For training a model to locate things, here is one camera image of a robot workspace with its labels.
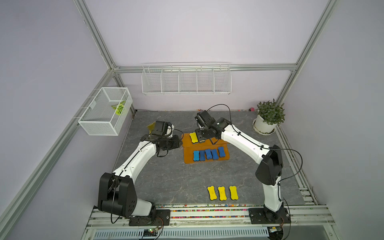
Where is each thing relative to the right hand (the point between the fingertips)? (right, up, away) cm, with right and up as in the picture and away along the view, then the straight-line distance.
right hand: (200, 133), depth 86 cm
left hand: (-11, -6, -2) cm, 13 cm away
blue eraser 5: (+14, -13, +10) cm, 22 cm away
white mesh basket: (-51, +12, -3) cm, 53 cm away
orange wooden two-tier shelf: (-7, -11, +13) cm, 18 cm away
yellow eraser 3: (+6, -31, -5) cm, 32 cm away
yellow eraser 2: (+12, -32, -6) cm, 35 cm away
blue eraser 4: (+9, -14, +8) cm, 18 cm away
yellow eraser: (+18, -32, -5) cm, 37 cm away
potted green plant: (+44, +11, +6) cm, 45 cm away
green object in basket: (-44, +14, -5) cm, 46 cm away
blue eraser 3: (+5, -14, +8) cm, 17 cm away
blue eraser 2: (+1, -15, +7) cm, 17 cm away
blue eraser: (-2, -15, +7) cm, 17 cm away
